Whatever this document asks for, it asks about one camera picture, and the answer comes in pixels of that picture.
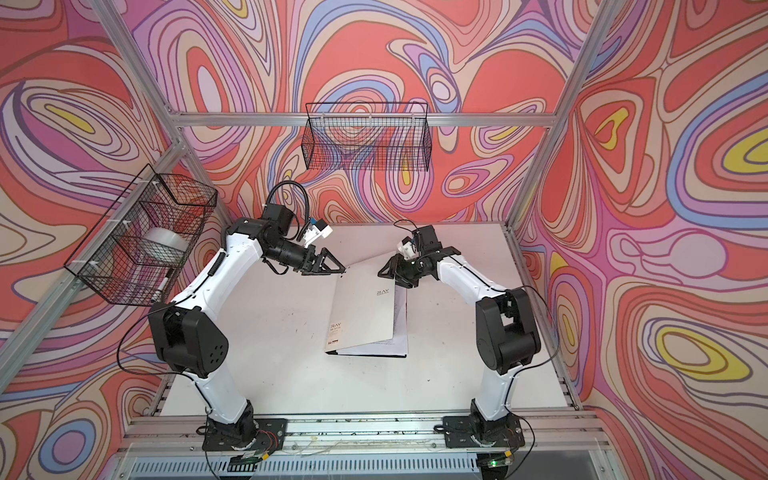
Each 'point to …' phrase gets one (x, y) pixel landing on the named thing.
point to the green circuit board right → (506, 461)
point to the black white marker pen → (157, 295)
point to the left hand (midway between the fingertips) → (336, 269)
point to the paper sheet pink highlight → (400, 343)
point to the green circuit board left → (241, 459)
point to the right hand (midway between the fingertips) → (387, 281)
